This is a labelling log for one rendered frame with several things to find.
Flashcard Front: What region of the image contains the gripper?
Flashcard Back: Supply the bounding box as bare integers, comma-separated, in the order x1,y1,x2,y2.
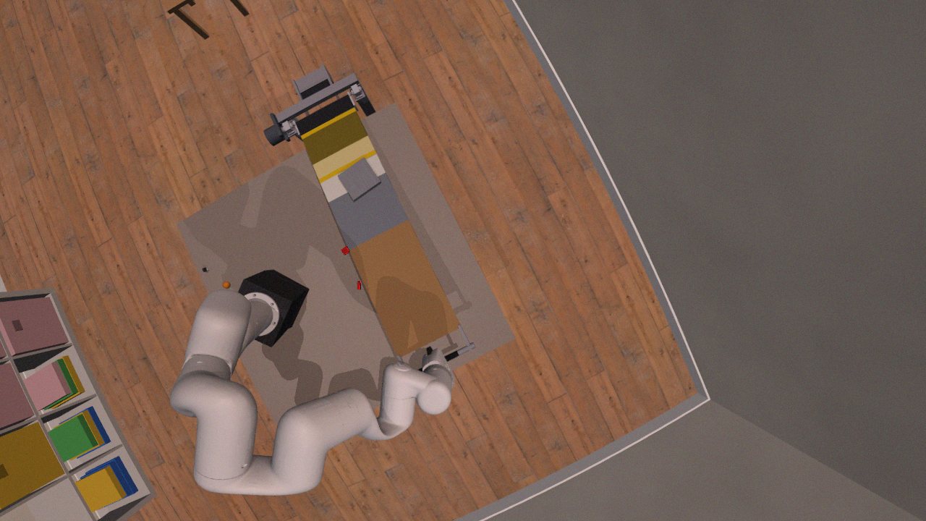
422,347,455,389

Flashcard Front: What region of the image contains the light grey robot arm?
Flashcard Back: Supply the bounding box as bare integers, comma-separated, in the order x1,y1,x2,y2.
170,289,452,496

